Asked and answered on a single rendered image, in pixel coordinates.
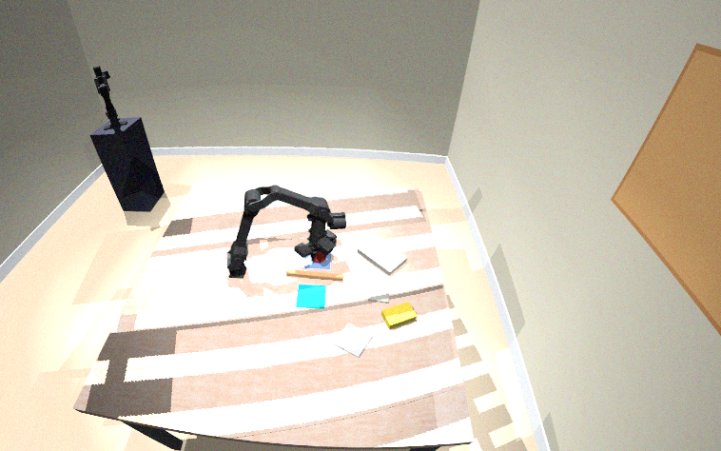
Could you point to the yellow rectangular block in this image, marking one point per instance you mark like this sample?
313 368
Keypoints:
399 315

